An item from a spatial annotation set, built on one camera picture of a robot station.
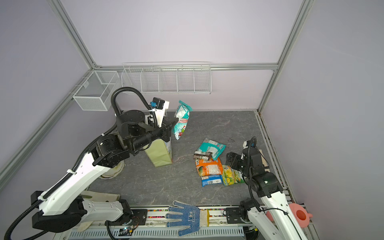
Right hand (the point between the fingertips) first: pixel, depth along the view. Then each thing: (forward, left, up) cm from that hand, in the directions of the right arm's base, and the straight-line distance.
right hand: (234, 157), depth 74 cm
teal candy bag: (+14, +8, -14) cm, 21 cm away
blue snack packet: (-5, +11, -17) cm, 21 cm away
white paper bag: (+5, +39, -3) cm, 39 cm away
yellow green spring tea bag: (-3, 0, -16) cm, 17 cm away
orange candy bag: (+1, +14, -15) cm, 21 cm away
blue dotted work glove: (-23, +22, -19) cm, 37 cm away
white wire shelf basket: (+51, +38, +14) cm, 65 cm away
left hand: (+2, +26, +25) cm, 36 cm away
